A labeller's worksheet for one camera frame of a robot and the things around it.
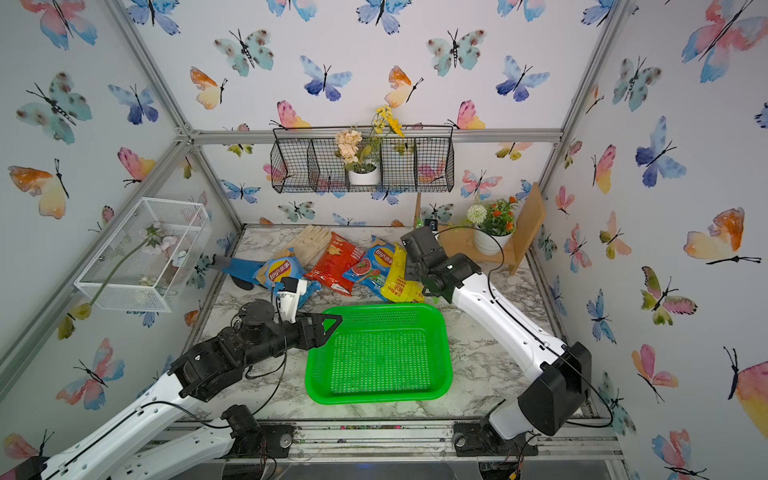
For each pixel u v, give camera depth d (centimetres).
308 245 114
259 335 51
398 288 93
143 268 71
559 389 40
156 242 74
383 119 81
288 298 61
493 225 94
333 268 99
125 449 43
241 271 104
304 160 99
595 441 75
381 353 88
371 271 98
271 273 98
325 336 61
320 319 60
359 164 89
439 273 52
